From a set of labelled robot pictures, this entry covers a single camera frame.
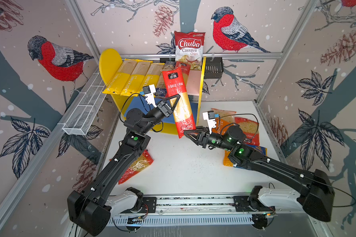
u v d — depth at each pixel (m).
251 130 0.99
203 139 0.56
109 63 0.70
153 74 0.73
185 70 0.79
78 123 0.70
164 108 0.53
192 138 0.58
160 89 0.67
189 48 0.85
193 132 0.61
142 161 0.86
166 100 0.57
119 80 0.74
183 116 0.58
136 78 0.74
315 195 0.38
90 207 0.37
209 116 0.57
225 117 1.07
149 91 0.54
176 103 0.58
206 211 0.73
